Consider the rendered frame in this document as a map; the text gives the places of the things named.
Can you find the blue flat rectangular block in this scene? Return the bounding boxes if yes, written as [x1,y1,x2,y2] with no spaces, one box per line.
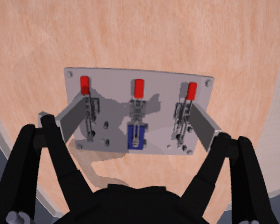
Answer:
[127,122,145,150]

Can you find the grey rectangular metal plate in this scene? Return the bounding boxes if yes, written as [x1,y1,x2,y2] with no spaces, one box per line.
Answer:
[38,111,48,128]

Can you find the grey fixture plate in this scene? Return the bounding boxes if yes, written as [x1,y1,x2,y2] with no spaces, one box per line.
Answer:
[64,67,215,155]

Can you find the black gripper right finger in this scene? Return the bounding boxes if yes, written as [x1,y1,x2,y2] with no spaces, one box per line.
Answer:
[161,103,279,224]

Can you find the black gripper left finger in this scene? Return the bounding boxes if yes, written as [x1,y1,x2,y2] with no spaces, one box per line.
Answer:
[0,96,114,224]

